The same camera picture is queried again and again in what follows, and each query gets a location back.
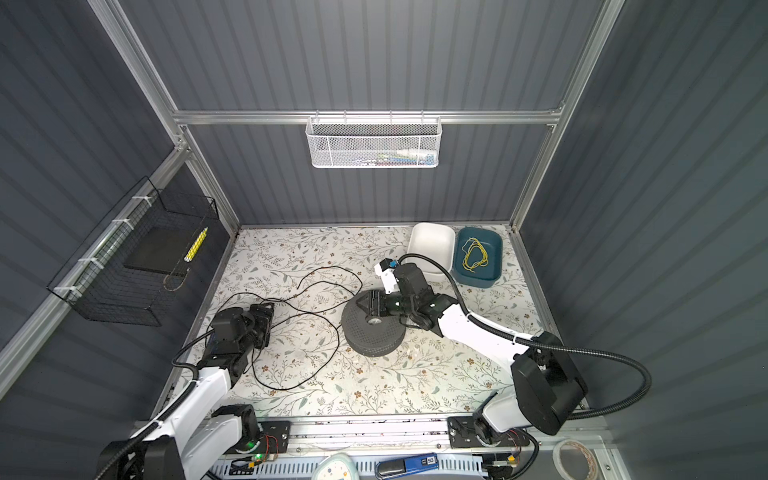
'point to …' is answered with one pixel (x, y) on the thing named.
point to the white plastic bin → (436, 241)
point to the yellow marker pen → (196, 245)
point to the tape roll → (556, 456)
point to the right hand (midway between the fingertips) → (366, 305)
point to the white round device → (338, 466)
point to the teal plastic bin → (477, 256)
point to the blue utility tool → (407, 465)
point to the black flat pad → (164, 249)
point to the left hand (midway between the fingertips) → (273, 310)
